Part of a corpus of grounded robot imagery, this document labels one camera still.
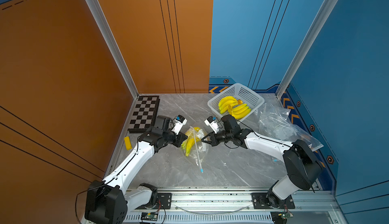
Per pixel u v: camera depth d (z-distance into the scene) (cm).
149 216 72
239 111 105
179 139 70
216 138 74
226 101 106
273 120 84
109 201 39
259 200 72
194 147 94
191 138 84
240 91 116
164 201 74
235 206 72
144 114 105
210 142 76
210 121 76
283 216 70
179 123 72
